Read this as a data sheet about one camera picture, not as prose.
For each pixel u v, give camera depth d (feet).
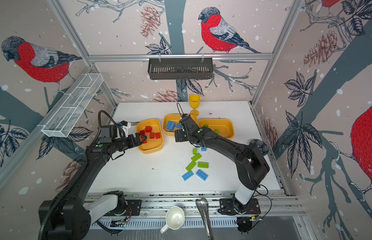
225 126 3.40
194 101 3.40
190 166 2.86
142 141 2.45
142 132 3.40
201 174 2.74
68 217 1.27
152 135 3.30
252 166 1.48
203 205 2.28
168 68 3.50
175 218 2.29
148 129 3.40
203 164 2.88
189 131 2.16
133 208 2.39
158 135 3.28
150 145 3.03
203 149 3.10
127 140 2.36
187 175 2.74
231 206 2.39
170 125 3.40
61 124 2.30
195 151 3.03
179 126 3.42
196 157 2.95
